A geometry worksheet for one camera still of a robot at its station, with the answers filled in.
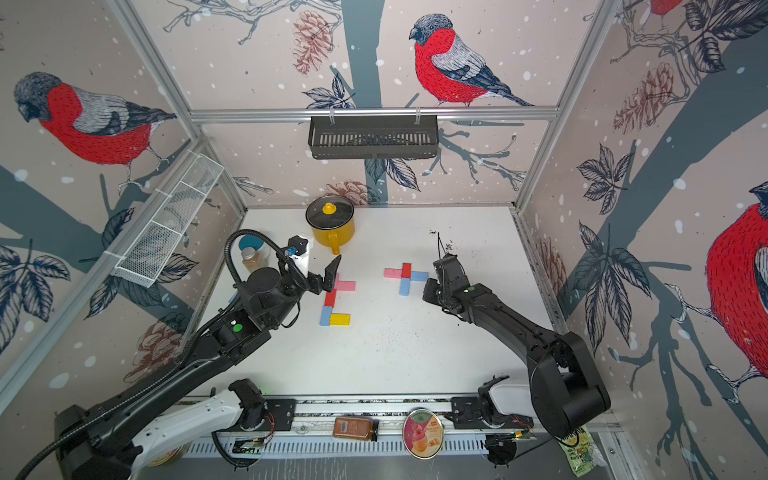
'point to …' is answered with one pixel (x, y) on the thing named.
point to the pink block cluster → (392, 273)
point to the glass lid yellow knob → (329, 212)
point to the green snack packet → (584, 456)
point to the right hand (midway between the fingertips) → (428, 285)
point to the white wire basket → (147, 255)
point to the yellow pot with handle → (335, 238)
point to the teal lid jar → (252, 241)
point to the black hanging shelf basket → (373, 139)
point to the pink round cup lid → (423, 433)
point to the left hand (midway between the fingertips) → (325, 244)
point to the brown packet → (360, 428)
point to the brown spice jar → (249, 258)
